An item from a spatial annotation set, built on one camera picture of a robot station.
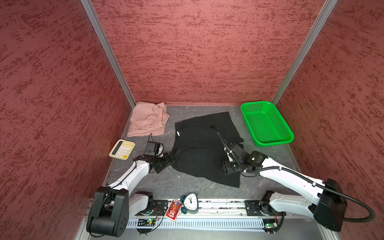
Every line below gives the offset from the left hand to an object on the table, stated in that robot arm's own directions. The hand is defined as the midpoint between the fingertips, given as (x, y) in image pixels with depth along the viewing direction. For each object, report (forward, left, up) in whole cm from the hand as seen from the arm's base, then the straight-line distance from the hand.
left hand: (172, 164), depth 86 cm
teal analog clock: (-20, -11, +1) cm, 23 cm away
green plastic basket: (+34, -68, -4) cm, 76 cm away
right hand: (-5, -31, +5) cm, 32 cm away
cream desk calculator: (+9, +33, 0) cm, 34 cm away
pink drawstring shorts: (+35, +22, 0) cm, 42 cm away
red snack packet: (-23, -3, -1) cm, 23 cm away
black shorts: (+8, -16, +2) cm, 18 cm away
